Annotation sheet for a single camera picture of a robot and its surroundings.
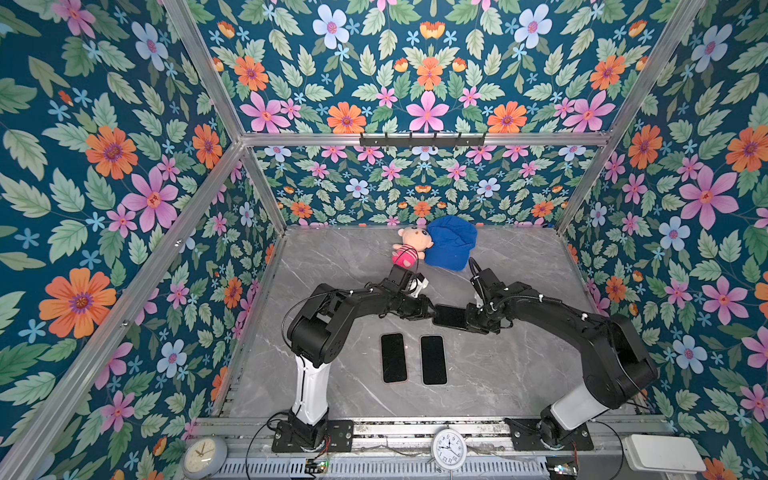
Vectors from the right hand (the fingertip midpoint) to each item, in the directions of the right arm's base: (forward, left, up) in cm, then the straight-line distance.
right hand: (464, 325), depth 89 cm
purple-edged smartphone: (-9, +21, -3) cm, 23 cm away
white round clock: (-31, +7, 0) cm, 32 cm away
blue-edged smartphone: (-9, +10, -4) cm, 14 cm away
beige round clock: (-33, +65, +1) cm, 72 cm away
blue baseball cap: (+34, 0, +1) cm, 34 cm away
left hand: (+5, +7, +2) cm, 9 cm away
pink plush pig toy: (+32, +14, +3) cm, 35 cm away
